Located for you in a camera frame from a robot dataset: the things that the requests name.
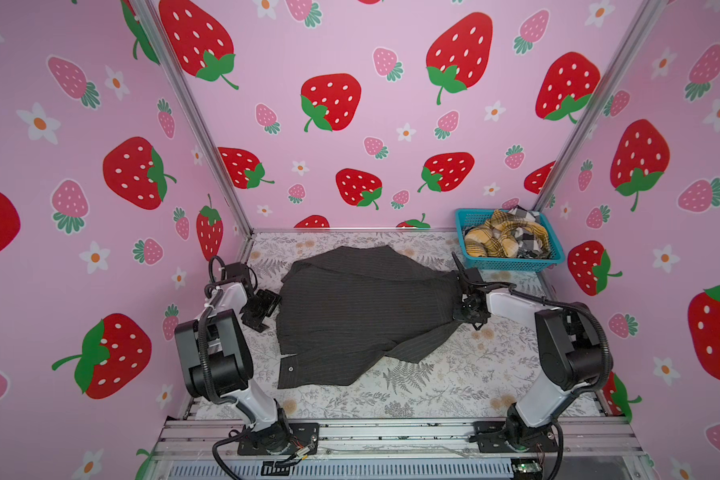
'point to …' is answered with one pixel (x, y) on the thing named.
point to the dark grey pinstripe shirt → (343, 312)
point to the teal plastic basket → (470, 218)
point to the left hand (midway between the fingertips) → (275, 308)
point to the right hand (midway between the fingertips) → (460, 314)
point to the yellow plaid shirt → (496, 237)
